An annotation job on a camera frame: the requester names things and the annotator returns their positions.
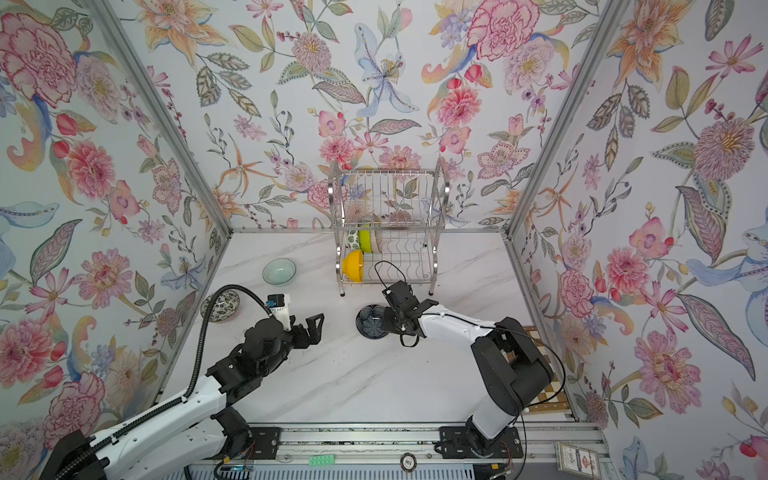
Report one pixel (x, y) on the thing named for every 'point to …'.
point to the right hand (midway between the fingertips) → (385, 321)
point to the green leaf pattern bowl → (353, 240)
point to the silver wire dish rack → (410, 203)
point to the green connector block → (322, 460)
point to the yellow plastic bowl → (352, 266)
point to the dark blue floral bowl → (370, 321)
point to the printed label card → (577, 460)
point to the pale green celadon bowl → (279, 271)
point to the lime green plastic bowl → (365, 239)
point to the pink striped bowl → (377, 241)
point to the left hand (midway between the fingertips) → (316, 319)
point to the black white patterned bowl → (225, 306)
